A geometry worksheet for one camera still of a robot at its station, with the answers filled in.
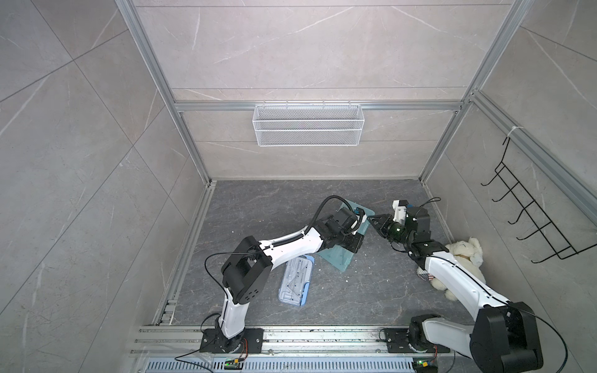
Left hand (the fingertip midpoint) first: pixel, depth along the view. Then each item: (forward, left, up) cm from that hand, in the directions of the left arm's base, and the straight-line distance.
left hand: (363, 237), depth 83 cm
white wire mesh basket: (+48, +18, +17) cm, 54 cm away
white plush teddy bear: (-5, -39, -5) cm, 39 cm away
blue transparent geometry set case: (-11, +25, -12) cm, 30 cm away
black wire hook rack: (-10, -46, +18) cm, 51 cm away
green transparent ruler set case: (-4, +8, -7) cm, 11 cm away
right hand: (+5, -2, +5) cm, 7 cm away
